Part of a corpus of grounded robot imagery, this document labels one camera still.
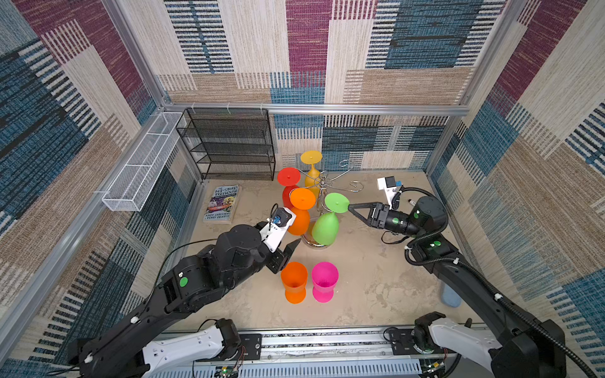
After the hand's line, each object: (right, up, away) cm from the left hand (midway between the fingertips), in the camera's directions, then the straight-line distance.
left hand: (290, 232), depth 59 cm
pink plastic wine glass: (+10, -18, +20) cm, 28 cm away
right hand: (+17, +4, +8) cm, 19 cm away
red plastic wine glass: (-1, +15, +16) cm, 22 cm away
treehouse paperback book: (-33, +5, +47) cm, 58 cm away
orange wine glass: (0, -16, +16) cm, 22 cm away
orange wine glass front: (+3, +8, +9) cm, 13 cm away
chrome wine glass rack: (+8, +12, +15) cm, 21 cm away
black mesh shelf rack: (-31, +33, +50) cm, 68 cm away
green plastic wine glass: (+10, 0, +13) cm, 17 cm away
